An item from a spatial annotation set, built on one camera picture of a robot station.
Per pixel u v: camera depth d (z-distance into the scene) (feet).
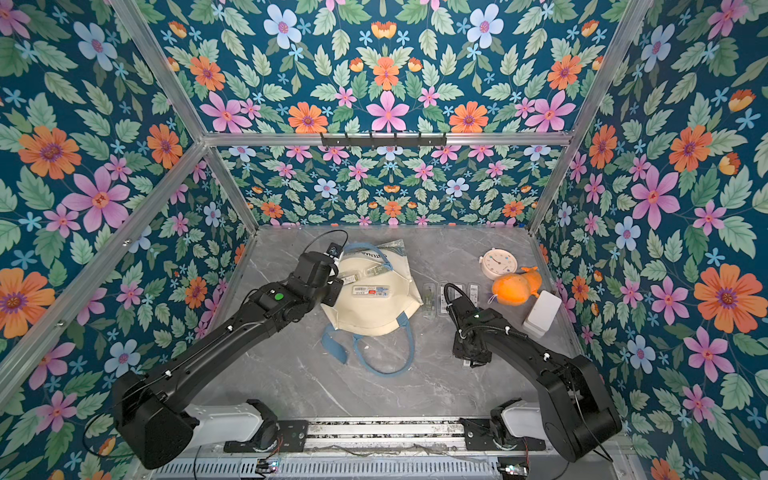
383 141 3.05
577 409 1.36
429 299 3.19
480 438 2.39
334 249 2.21
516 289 3.03
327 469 2.31
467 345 2.39
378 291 3.24
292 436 2.41
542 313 3.05
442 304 3.14
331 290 2.31
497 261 3.49
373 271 3.33
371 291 3.23
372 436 2.46
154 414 1.24
